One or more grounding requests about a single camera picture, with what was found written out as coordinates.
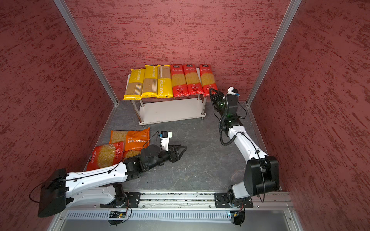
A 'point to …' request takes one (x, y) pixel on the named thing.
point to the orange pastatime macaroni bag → (134, 141)
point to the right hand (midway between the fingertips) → (206, 91)
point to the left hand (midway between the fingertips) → (184, 150)
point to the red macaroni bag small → (106, 155)
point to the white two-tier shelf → (158, 111)
